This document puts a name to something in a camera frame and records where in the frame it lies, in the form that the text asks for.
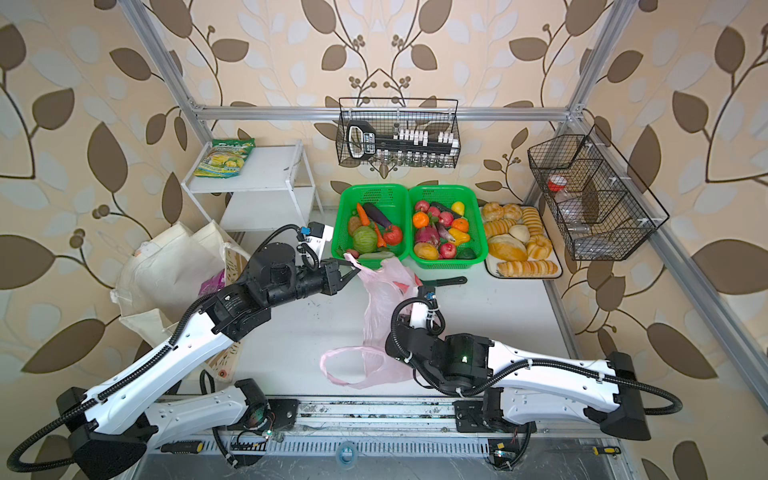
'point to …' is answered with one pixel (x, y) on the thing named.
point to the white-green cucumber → (376, 255)
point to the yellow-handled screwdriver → (606, 450)
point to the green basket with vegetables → (372, 224)
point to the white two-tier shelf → (272, 191)
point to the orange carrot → (363, 215)
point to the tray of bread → (519, 243)
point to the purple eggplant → (377, 215)
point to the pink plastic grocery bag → (386, 284)
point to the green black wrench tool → (444, 281)
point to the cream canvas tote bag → (163, 277)
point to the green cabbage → (365, 239)
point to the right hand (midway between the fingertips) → (396, 323)
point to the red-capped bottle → (557, 185)
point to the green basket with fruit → (446, 227)
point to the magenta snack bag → (213, 284)
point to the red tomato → (393, 235)
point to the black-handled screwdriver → (182, 447)
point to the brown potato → (355, 223)
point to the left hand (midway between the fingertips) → (363, 265)
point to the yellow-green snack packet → (225, 158)
